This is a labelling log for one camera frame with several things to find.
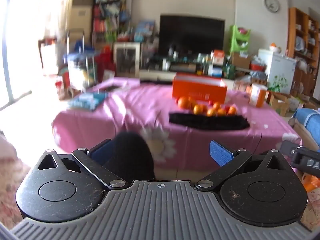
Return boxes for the blue packet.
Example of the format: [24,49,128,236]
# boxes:
[67,92,109,112]

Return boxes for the green plastic rack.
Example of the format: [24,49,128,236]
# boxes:
[229,25,251,54]

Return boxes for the pink patterned blanket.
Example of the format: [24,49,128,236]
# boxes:
[0,132,33,230]

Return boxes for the white glass-door cabinet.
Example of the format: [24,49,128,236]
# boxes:
[114,42,141,77]

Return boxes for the large cardboard carton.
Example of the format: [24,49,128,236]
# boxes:
[69,0,93,37]

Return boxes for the black flat television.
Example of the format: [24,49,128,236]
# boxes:
[159,15,225,55]

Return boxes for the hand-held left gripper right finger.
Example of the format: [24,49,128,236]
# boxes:
[196,140,292,191]

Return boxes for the glass-top television stand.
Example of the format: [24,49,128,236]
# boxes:
[139,69,177,80]

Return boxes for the black rounded stool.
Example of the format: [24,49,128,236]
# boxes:
[102,132,157,183]

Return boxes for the orange and white canister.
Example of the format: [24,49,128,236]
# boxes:
[249,83,268,107]

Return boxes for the wooden bookshelf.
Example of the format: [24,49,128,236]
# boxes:
[287,7,320,103]

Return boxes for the orange plastic bag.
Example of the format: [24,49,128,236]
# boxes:
[302,175,320,193]

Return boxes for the cardboard boxes on floor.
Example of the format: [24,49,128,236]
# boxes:
[266,91,304,115]

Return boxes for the open brown cardboard box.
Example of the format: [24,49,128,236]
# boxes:
[231,52,252,69]

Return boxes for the metal trolley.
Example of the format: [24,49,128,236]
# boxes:
[64,51,98,90]

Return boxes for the red bags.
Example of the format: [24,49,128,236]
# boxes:
[95,46,117,80]

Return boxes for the blue striped cushion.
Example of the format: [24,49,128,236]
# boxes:
[292,108,320,153]

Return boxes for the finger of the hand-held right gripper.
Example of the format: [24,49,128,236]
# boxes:
[280,140,304,156]
[290,147,320,177]

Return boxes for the tall black storage shelf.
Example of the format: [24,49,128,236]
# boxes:
[91,0,137,48]

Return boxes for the orange cardboard box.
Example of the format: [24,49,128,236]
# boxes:
[172,72,228,104]

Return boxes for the small white fridge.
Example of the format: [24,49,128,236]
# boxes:
[257,49,297,94]

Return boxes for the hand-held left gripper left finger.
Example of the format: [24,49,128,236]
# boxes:
[30,139,129,190]

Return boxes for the white and red carton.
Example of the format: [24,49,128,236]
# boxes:
[211,50,225,65]

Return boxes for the round wall clock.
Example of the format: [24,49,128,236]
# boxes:
[264,0,280,13]

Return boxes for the pink floral tablecloth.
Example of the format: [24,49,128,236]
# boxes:
[51,76,302,166]

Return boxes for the pile of mandarins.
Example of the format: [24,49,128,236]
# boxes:
[177,96,237,117]

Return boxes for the black fuzzy cloth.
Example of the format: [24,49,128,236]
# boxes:
[169,112,250,131]

